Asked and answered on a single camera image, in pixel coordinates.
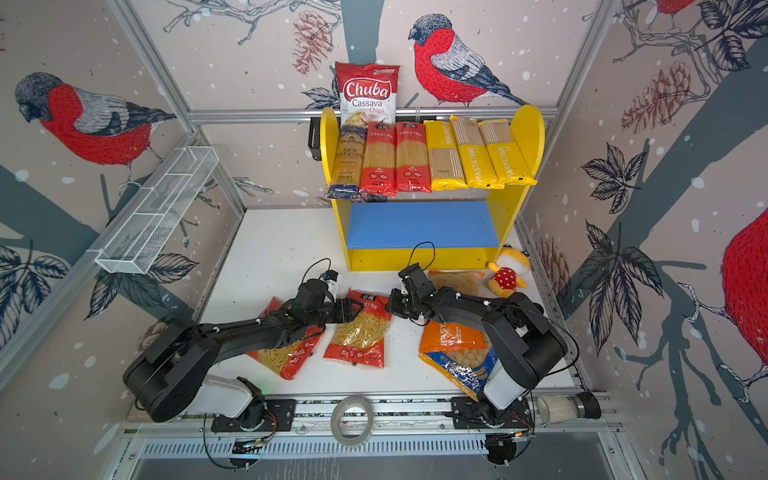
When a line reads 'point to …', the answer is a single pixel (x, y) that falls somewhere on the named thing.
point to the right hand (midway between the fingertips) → (382, 310)
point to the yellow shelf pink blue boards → (442, 230)
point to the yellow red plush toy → (511, 264)
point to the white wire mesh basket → (159, 209)
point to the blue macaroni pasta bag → (469, 367)
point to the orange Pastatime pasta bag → (441, 338)
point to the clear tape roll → (336, 414)
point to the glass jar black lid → (558, 408)
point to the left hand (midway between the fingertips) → (357, 307)
